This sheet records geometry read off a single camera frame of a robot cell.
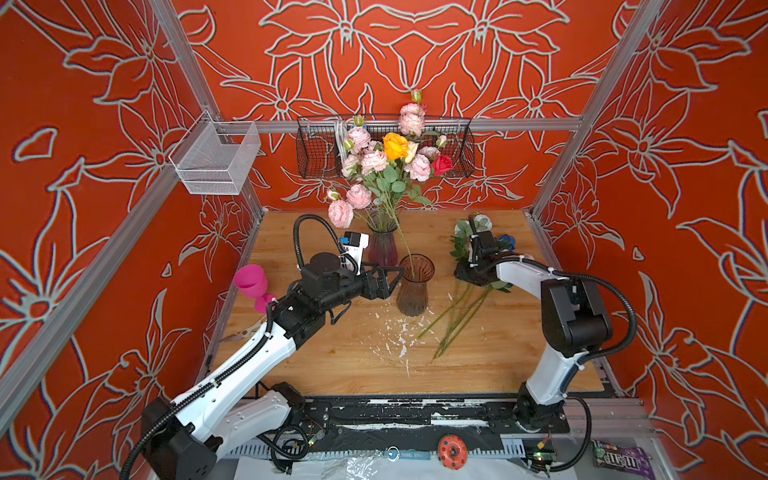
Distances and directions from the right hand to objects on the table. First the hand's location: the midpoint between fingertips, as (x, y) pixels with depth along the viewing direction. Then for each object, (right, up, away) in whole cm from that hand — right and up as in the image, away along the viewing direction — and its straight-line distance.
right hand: (455, 270), depth 97 cm
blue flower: (+20, +10, +6) cm, 23 cm away
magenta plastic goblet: (-62, -1, -14) cm, 63 cm away
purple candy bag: (+33, -40, -31) cm, 60 cm away
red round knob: (-8, -40, -29) cm, 50 cm away
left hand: (-22, +4, -30) cm, 38 cm away
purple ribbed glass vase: (-24, +7, -3) cm, 25 cm away
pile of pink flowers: (-3, -16, -8) cm, 18 cm away
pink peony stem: (-32, +21, -17) cm, 42 cm away
